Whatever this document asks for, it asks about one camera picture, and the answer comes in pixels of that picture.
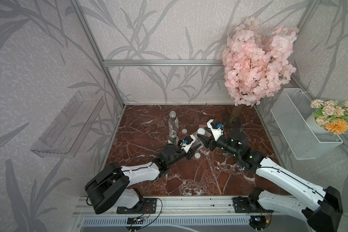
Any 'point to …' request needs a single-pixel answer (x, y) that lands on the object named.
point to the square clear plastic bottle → (198, 141)
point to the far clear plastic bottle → (173, 121)
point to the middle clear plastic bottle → (174, 139)
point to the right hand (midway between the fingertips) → (202, 130)
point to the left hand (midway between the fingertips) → (198, 142)
